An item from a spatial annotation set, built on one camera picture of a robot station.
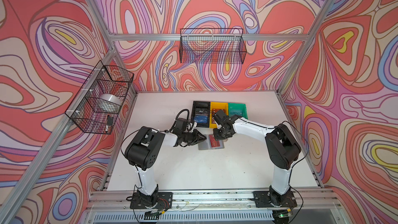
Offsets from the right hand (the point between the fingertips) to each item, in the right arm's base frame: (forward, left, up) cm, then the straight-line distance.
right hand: (219, 139), depth 93 cm
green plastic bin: (+22, -15, +2) cm, 26 cm away
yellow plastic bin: (+21, 0, +6) cm, 22 cm away
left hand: (0, +8, +2) cm, 8 cm away
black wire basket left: (+4, +59, +31) cm, 67 cm away
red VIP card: (-2, +3, 0) cm, 4 cm away
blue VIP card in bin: (+15, +11, +1) cm, 19 cm away
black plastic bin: (+19, +10, +1) cm, 22 cm away
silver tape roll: (+6, +54, +32) cm, 63 cm away
